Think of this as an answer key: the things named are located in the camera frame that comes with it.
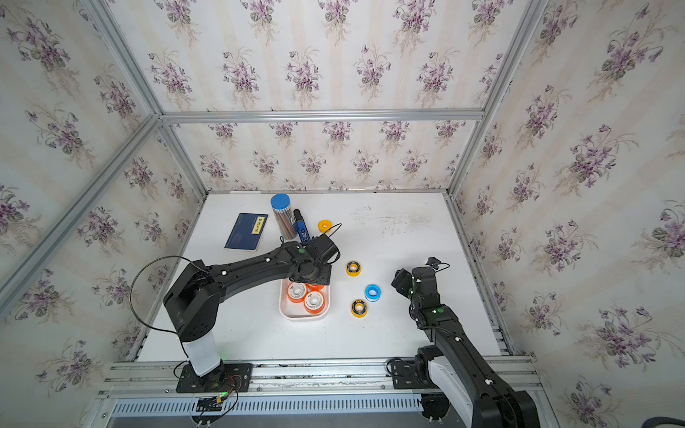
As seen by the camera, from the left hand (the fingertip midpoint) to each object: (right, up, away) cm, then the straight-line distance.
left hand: (324, 279), depth 87 cm
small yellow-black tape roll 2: (+12, -9, -1) cm, 15 cm away
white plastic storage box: (-11, -10, -2) cm, 15 cm away
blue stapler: (-11, +17, +19) cm, 27 cm away
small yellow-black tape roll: (+10, +2, +8) cm, 13 cm away
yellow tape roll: (-2, +17, +20) cm, 26 cm away
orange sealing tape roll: (-9, -5, +1) cm, 11 cm away
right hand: (+28, +1, -1) cm, 28 cm away
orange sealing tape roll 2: (-3, -7, -1) cm, 8 cm away
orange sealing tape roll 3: (-4, -3, +1) cm, 5 cm away
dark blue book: (-33, +15, +18) cm, 40 cm away
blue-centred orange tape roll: (+17, -5, +3) cm, 18 cm away
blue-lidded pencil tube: (-15, +25, +3) cm, 30 cm away
